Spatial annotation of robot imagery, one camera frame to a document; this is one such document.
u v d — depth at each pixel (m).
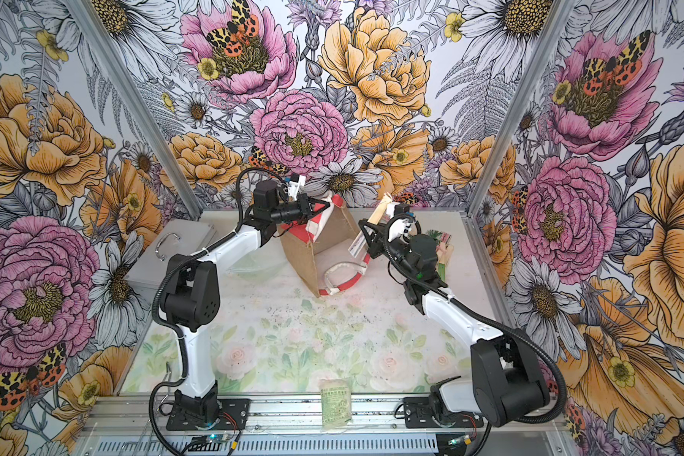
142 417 0.76
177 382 0.63
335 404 0.73
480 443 0.69
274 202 0.78
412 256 0.62
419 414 0.74
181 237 0.93
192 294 0.54
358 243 0.78
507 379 0.42
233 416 0.73
